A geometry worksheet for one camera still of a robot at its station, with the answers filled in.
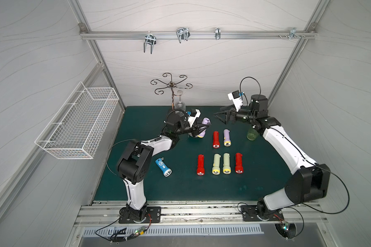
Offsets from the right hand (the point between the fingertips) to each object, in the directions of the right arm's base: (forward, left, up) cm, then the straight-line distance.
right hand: (232, 118), depth 78 cm
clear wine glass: (+13, +29, -4) cm, 31 cm away
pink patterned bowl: (-7, +21, -6) cm, 23 cm away
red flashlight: (-16, -6, -25) cm, 30 cm away
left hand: (-4, +35, -21) cm, 41 cm away
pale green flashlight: (-17, +7, -24) cm, 30 cm away
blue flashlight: (-21, +34, -23) cm, 46 cm away
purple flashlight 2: (+1, -2, -25) cm, 26 cm away
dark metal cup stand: (+21, +34, +4) cm, 40 cm away
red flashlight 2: (-19, +15, -25) cm, 35 cm away
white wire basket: (-14, +73, +5) cm, 75 cm away
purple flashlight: (-2, +14, -1) cm, 14 cm away
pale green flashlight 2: (-17, 0, -24) cm, 30 cm away
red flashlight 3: (-1, +6, -24) cm, 25 cm away
